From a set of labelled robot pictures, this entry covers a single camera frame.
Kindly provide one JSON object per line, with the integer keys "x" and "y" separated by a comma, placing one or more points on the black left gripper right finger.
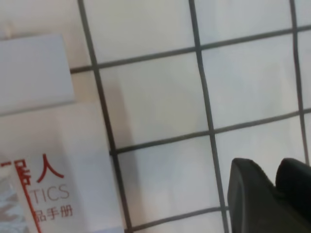
{"x": 293, "y": 179}

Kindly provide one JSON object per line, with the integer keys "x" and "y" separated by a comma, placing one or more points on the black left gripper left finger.
{"x": 256, "y": 206}

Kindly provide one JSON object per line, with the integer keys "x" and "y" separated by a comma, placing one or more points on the white grid tablecloth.
{"x": 184, "y": 87}

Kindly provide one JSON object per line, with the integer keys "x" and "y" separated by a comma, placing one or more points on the white robotics manual brochure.
{"x": 56, "y": 174}

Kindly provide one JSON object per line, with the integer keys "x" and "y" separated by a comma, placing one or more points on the white paper sheet bottom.
{"x": 34, "y": 73}

